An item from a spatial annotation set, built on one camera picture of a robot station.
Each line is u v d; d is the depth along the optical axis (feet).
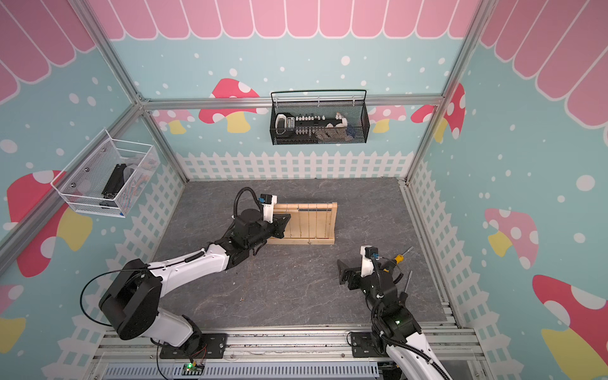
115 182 2.32
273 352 2.43
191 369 2.38
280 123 2.98
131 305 1.43
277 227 2.42
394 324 1.87
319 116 3.00
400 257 3.01
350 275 2.32
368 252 2.20
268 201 2.39
